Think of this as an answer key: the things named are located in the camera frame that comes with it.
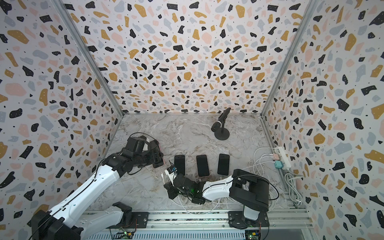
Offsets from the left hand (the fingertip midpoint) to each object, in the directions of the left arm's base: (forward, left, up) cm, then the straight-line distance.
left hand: (160, 155), depth 79 cm
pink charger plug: (+7, -70, -16) cm, 73 cm away
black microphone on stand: (+27, -36, -16) cm, 48 cm away
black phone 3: (+2, -36, -17) cm, 40 cm away
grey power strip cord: (-16, -73, -17) cm, 77 cm away
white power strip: (+6, -74, -15) cm, 76 cm away
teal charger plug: (+2, -70, -16) cm, 72 cm away
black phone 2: (0, -23, -18) cm, 29 cm away
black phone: (+4, -8, -17) cm, 19 cm away
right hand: (-13, -2, -9) cm, 16 cm away
